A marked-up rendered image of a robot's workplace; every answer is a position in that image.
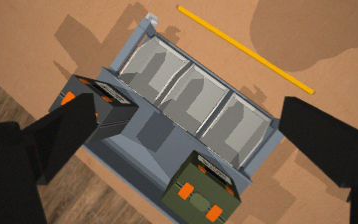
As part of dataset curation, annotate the grey rectangular rack frame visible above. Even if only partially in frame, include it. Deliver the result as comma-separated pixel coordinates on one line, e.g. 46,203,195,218
81,13,284,224

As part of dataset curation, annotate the dark green case with orange latches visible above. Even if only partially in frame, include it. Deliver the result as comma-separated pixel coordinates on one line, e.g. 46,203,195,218
160,150,242,224

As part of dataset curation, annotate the yellow rail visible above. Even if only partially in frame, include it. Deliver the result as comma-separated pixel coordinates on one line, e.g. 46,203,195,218
178,6,314,95

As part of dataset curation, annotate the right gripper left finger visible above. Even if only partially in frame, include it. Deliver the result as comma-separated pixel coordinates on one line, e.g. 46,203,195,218
0,93,98,224

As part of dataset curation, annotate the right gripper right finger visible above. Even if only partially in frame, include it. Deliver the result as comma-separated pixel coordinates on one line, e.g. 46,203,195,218
278,96,358,224

